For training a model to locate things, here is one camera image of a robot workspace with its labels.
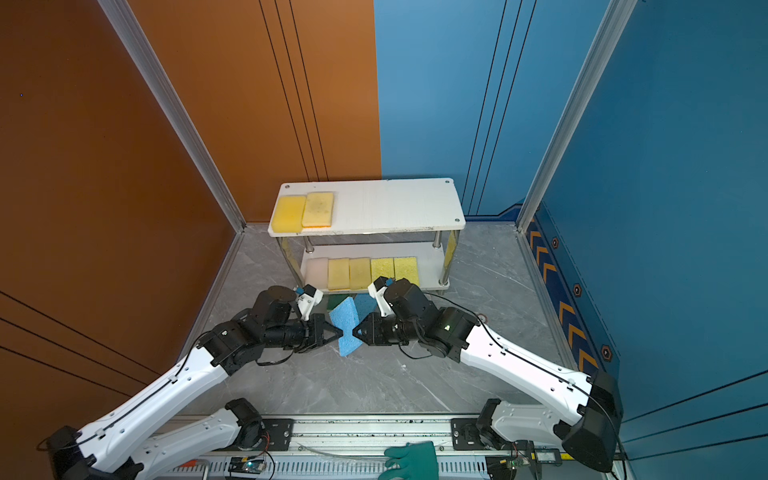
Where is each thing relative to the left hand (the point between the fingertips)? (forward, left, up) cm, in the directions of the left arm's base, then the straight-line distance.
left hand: (345, 332), depth 70 cm
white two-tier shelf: (+28, -7, +14) cm, 32 cm away
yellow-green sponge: (+28, -7, -12) cm, 32 cm away
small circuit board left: (-24, +23, -22) cm, 40 cm away
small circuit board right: (-24, -38, -21) cm, 50 cm away
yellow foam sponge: (+26, 0, -12) cm, 29 cm away
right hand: (-2, -2, +3) cm, 4 cm away
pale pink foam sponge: (+26, +14, -12) cm, 32 cm away
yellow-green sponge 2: (+28, -15, -12) cm, 34 cm away
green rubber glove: (-23, -17, -18) cm, 34 cm away
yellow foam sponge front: (+25, +6, -12) cm, 28 cm away
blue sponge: (+4, +1, +1) cm, 4 cm away
